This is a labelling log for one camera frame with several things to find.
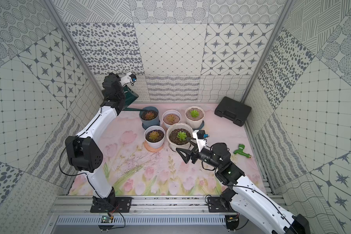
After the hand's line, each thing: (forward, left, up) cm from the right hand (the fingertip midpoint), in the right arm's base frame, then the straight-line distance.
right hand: (182, 145), depth 69 cm
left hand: (+33, +42, +21) cm, 57 cm away
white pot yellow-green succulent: (+13, +17, -13) cm, 25 cm away
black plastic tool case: (+41, -39, -20) cm, 60 cm away
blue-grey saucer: (+28, -13, -23) cm, 38 cm away
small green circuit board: (-28, +38, -25) cm, 54 cm away
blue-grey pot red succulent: (+28, +23, -13) cm, 39 cm away
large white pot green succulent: (+15, +4, -13) cm, 20 cm away
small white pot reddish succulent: (+27, +9, -11) cm, 30 cm away
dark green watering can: (+28, +31, +6) cm, 42 cm away
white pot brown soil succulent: (+29, -8, -13) cm, 33 cm away
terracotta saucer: (+10, +20, -24) cm, 33 cm away
